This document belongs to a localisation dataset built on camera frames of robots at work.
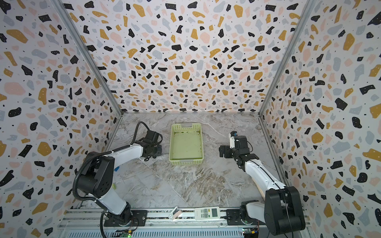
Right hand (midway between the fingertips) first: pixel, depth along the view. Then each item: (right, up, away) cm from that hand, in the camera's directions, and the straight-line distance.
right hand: (227, 147), depth 89 cm
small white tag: (-29, -31, -15) cm, 45 cm away
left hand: (-43, -2, +7) cm, 44 cm away
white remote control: (-13, -31, -15) cm, 37 cm away
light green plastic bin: (-26, 0, +14) cm, 30 cm away
